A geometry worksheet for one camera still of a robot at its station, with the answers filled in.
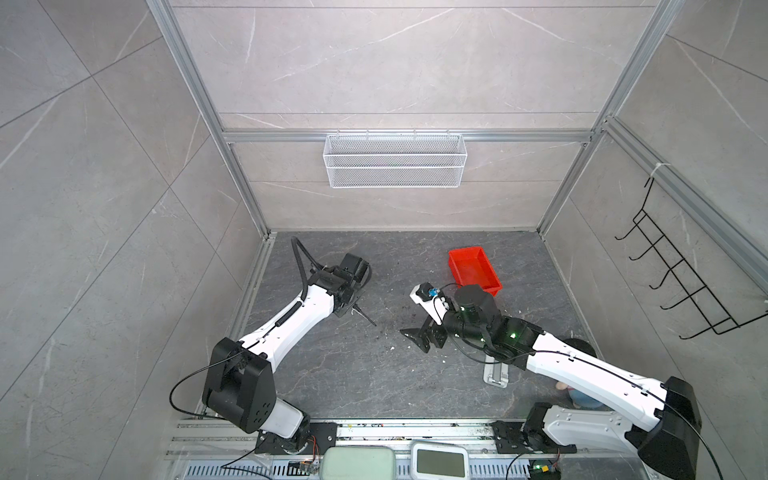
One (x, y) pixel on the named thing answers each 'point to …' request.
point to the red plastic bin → (471, 266)
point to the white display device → (437, 461)
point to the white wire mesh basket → (390, 161)
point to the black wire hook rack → (690, 282)
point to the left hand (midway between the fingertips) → (354, 287)
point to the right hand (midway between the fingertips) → (412, 312)
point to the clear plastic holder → (496, 374)
